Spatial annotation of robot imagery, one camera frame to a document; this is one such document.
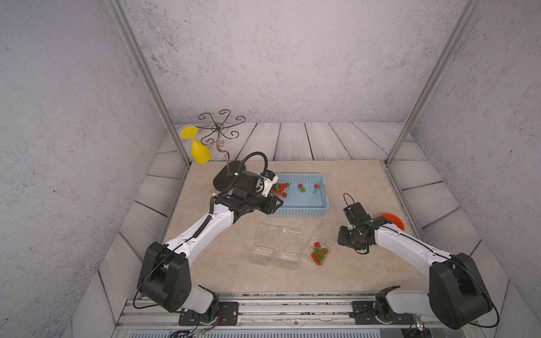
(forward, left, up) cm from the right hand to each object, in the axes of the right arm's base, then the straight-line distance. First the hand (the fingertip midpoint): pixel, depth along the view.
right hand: (342, 240), depth 86 cm
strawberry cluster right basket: (+28, +14, -3) cm, 32 cm away
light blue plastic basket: (+26, +12, -5) cm, 29 cm away
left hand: (+8, +24, +16) cm, 30 cm away
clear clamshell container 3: (+4, +6, -3) cm, 8 cm away
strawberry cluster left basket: (+29, +25, -2) cm, 38 cm away
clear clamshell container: (+2, +32, -4) cm, 32 cm away
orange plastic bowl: (+10, -24, -1) cm, 26 cm away
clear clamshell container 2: (-5, +22, -4) cm, 23 cm away
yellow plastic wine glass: (+33, +61, +19) cm, 72 cm away
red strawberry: (-4, +10, -3) cm, 11 cm away
